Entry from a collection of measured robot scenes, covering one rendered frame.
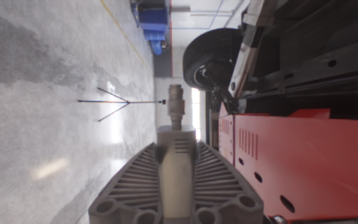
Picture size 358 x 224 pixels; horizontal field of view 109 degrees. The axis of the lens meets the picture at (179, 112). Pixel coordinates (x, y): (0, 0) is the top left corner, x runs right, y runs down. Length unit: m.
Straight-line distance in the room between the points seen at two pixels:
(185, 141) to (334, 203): 0.56
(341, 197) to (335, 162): 0.10
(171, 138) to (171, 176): 0.05
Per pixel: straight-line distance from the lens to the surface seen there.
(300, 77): 0.69
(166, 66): 8.99
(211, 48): 1.30
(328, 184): 0.65
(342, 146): 0.59
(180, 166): 0.17
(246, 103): 1.19
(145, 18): 5.85
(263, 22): 0.69
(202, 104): 8.92
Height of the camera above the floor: 1.14
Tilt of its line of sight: 3 degrees up
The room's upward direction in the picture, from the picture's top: 88 degrees clockwise
